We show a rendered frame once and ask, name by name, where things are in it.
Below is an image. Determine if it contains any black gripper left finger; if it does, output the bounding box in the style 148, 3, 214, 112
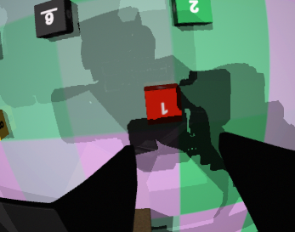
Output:
0, 145, 138, 232

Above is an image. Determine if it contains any red block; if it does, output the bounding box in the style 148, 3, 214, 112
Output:
144, 83, 182, 125

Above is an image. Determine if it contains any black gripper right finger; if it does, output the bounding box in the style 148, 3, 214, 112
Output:
219, 131, 295, 232

